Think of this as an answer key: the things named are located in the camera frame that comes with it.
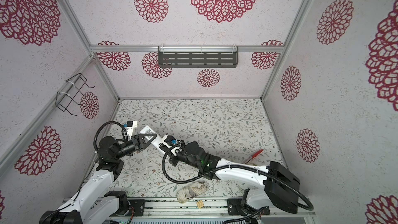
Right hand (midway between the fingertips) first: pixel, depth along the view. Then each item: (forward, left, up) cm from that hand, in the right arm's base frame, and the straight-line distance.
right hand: (162, 142), depth 68 cm
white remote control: (+1, +3, -1) cm, 4 cm away
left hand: (+3, +4, -2) cm, 5 cm away
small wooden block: (-19, -17, -25) cm, 36 cm away
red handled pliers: (+7, -48, -26) cm, 55 cm away
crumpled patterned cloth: (-14, -12, -22) cm, 29 cm away
